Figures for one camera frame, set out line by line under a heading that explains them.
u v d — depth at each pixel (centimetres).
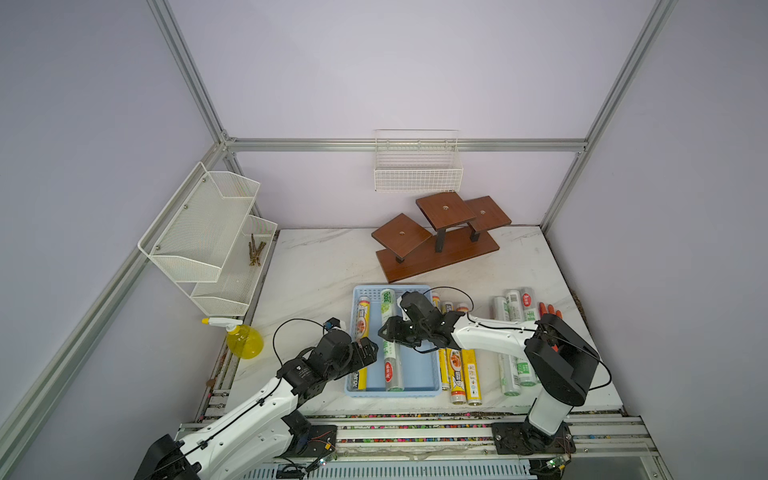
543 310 98
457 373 82
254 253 96
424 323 68
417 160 97
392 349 80
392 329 78
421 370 85
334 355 62
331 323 76
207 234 82
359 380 80
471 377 82
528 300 95
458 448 73
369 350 73
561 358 47
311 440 73
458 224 93
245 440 47
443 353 85
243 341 82
